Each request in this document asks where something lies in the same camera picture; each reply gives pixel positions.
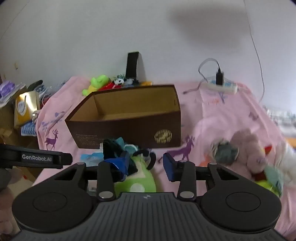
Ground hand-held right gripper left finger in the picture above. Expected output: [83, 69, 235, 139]
[50, 151, 130, 202]

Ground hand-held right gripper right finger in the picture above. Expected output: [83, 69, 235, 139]
[163, 153, 241, 201]

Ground black cloth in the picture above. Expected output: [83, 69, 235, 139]
[102, 138, 139, 180]

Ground teal knit cloth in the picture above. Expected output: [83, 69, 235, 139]
[115, 137, 139, 154]

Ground round green plush toy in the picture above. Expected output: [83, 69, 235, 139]
[113, 149, 157, 197]

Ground brown cardboard box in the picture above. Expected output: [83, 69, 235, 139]
[65, 84, 182, 149]

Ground blue patterned cloth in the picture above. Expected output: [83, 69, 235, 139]
[21, 120, 38, 137]

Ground light blue packet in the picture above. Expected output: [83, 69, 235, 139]
[81, 152, 103, 163]

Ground cardboard carton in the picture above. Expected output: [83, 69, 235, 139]
[0, 103, 43, 180]

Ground gold paper bag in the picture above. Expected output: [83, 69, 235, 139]
[14, 91, 41, 129]

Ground pink printed bedsheet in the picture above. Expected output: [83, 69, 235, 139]
[32, 76, 296, 239]

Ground purple packet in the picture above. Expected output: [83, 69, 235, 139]
[0, 81, 16, 98]

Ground red plush toy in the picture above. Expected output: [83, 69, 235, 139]
[101, 82, 121, 90]

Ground panda plush toy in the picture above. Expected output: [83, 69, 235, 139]
[112, 75, 135, 88]

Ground pink plush toy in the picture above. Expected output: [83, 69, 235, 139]
[231, 129, 269, 175]

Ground bright green frog plush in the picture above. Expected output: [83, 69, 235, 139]
[83, 75, 111, 96]

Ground white power strip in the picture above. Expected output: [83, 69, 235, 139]
[203, 77, 238, 94]

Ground black smartphone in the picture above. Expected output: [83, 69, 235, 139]
[126, 52, 139, 78]

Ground black charger plug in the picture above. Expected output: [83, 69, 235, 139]
[216, 68, 224, 86]

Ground white plush toy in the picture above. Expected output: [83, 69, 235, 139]
[276, 139, 296, 179]

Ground striped cloth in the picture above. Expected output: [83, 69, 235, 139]
[262, 105, 296, 136]

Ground black charging cable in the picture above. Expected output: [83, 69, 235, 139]
[198, 58, 222, 82]

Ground white wall cable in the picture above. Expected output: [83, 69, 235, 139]
[244, 0, 265, 105]

